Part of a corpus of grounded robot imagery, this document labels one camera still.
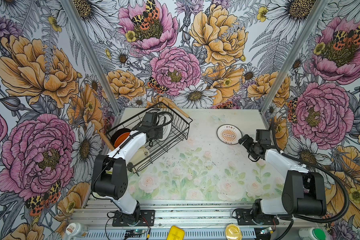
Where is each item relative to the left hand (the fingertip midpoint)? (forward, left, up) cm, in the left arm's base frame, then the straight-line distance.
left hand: (157, 136), depth 91 cm
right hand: (-6, -51, -4) cm, 52 cm away
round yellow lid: (-47, -38, -11) cm, 61 cm away
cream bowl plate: (-11, +9, -3) cm, 14 cm away
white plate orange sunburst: (+10, -48, -13) cm, 51 cm away
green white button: (-49, -68, -3) cm, 84 cm away
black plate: (+2, +24, 0) cm, 24 cm away
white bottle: (-46, +30, -4) cm, 55 cm away
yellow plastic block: (-47, -12, -11) cm, 50 cm away
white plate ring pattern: (-3, -6, +16) cm, 17 cm away
